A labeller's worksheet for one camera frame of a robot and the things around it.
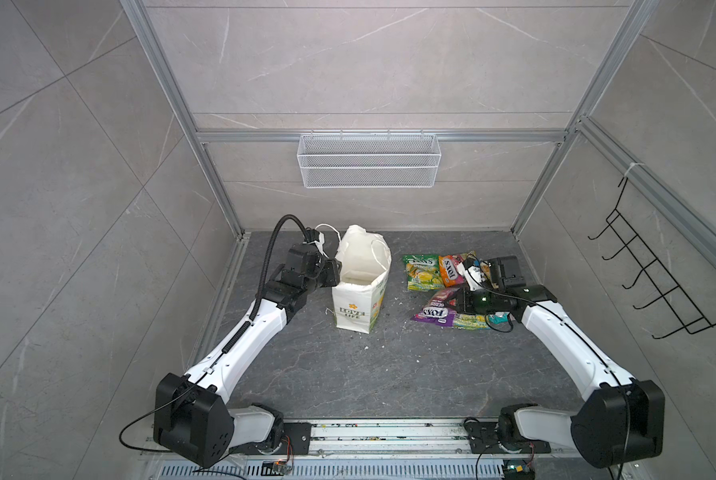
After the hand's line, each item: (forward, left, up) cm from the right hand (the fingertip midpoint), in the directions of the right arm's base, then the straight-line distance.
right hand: (446, 298), depth 82 cm
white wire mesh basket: (+47, +20, +14) cm, 53 cm away
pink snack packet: (-2, +2, -1) cm, 3 cm away
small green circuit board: (-38, -13, -16) cm, 43 cm away
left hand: (+9, +31, +9) cm, 33 cm away
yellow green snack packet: (-1, -10, -14) cm, 17 cm away
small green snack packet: (+19, +2, -13) cm, 23 cm away
